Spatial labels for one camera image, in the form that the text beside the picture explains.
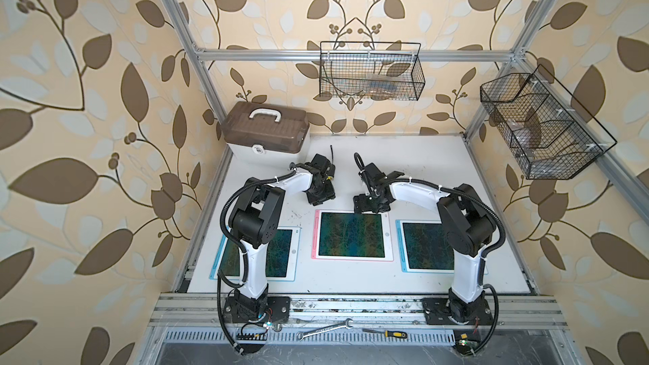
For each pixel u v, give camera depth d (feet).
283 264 2.77
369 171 2.58
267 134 3.10
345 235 2.93
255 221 1.72
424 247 2.84
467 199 1.66
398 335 2.29
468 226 1.67
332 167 3.55
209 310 2.49
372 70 3.21
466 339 2.32
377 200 2.67
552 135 2.37
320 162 2.71
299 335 2.32
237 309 2.25
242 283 1.97
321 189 2.79
